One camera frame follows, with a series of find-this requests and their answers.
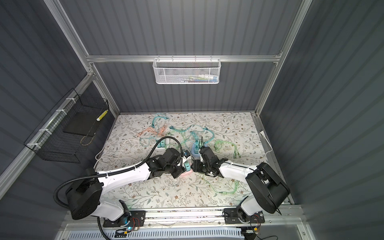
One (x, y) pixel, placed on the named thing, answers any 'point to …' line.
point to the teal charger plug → (187, 166)
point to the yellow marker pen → (100, 116)
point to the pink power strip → (186, 173)
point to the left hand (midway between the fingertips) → (183, 166)
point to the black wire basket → (68, 128)
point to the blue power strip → (195, 150)
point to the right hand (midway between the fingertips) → (195, 168)
